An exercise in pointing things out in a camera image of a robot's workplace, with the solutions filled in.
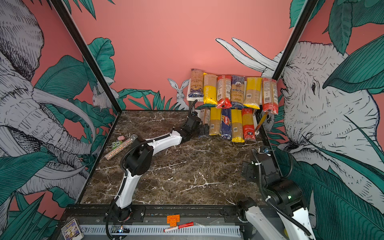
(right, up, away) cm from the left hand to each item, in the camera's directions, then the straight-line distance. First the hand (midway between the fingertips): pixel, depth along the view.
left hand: (205, 124), depth 94 cm
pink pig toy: (-57, -9, +7) cm, 58 cm away
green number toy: (-60, -14, +4) cm, 62 cm away
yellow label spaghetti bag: (+7, +2, +7) cm, 10 cm away
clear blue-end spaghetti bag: (+1, +6, +12) cm, 13 cm away
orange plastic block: (-17, -47, -23) cm, 55 cm away
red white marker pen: (-14, -49, -24) cm, 56 cm away
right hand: (+19, -18, -30) cm, 40 cm away
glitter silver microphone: (-55, -15, +1) cm, 57 cm away
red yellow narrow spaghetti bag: (+29, -4, +3) cm, 30 cm away
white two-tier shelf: (+38, +10, +14) cm, 42 cm away
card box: (-64, -50, -26) cm, 85 cm away
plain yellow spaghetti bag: (+22, -1, +4) cm, 22 cm away
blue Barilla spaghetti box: (+15, 0, +6) cm, 16 cm away
